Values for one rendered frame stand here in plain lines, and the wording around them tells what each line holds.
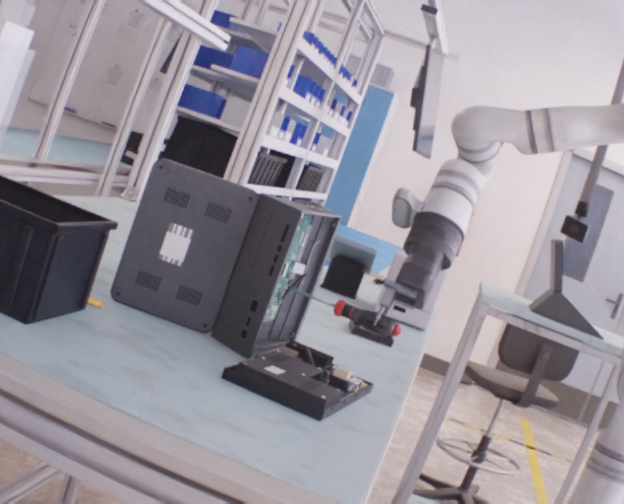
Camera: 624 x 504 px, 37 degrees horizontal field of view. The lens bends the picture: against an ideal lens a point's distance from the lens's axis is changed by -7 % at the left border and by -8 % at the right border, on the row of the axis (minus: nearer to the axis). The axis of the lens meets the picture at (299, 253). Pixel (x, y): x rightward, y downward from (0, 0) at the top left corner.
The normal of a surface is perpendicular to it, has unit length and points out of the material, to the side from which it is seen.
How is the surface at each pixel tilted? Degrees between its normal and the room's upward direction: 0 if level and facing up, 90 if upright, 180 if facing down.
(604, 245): 90
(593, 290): 90
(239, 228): 90
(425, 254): 73
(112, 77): 90
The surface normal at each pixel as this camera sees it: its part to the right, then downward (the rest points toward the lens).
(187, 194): 0.07, 0.13
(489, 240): -0.17, 0.04
